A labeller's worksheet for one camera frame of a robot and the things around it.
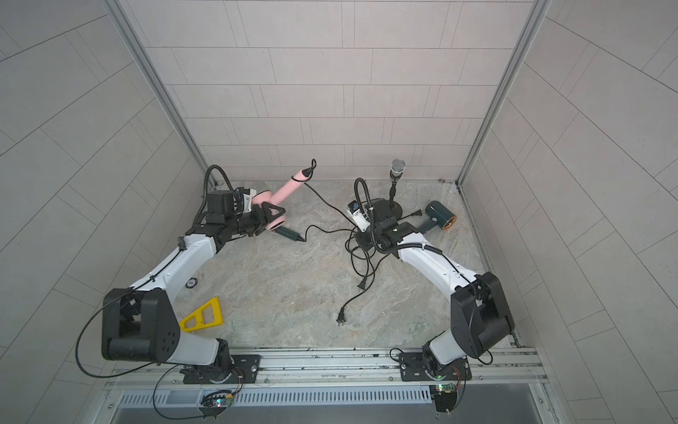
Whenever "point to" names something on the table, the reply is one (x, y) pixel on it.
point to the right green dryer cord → (342, 314)
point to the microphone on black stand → (397, 167)
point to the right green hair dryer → (441, 216)
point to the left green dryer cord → (363, 279)
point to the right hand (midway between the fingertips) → (360, 230)
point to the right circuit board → (445, 397)
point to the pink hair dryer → (280, 195)
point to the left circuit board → (217, 398)
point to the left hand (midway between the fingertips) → (283, 211)
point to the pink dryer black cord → (336, 210)
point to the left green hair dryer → (289, 233)
